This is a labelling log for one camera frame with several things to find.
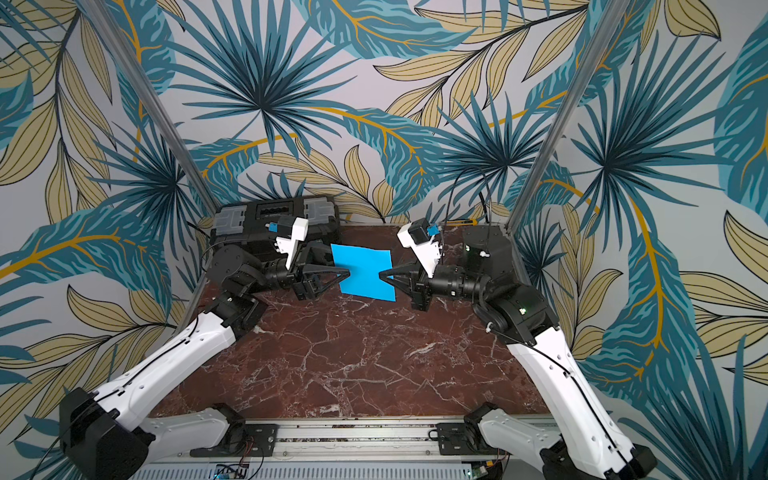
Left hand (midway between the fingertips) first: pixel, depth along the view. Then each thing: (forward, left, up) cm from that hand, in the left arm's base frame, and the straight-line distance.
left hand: (348, 271), depth 55 cm
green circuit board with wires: (-28, +29, -44) cm, 60 cm away
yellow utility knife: (+54, -42, -40) cm, 79 cm away
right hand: (0, -6, -1) cm, 6 cm away
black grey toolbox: (+37, +38, -25) cm, 59 cm away
